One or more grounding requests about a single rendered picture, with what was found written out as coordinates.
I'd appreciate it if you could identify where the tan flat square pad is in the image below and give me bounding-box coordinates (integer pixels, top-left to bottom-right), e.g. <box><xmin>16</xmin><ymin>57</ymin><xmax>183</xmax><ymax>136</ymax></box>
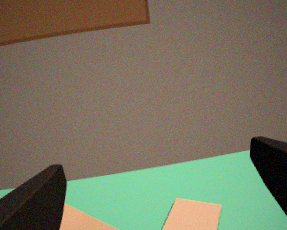
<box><xmin>162</xmin><ymin>197</ymin><xmax>221</xmax><ymax>230</ymax></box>

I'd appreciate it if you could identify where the tan rectangular block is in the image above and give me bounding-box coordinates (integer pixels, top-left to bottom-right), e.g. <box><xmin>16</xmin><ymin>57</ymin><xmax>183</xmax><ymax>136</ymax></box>
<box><xmin>59</xmin><ymin>203</ymin><xmax>120</xmax><ymax>230</ymax></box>

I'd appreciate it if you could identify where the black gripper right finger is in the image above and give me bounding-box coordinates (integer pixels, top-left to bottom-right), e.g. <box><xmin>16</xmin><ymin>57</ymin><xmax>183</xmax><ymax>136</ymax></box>
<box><xmin>249</xmin><ymin>136</ymin><xmax>287</xmax><ymax>213</ymax></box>

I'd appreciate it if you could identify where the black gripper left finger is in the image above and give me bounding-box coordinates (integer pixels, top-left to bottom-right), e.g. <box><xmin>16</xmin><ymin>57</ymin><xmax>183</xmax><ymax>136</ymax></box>
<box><xmin>0</xmin><ymin>164</ymin><xmax>67</xmax><ymax>230</ymax></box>

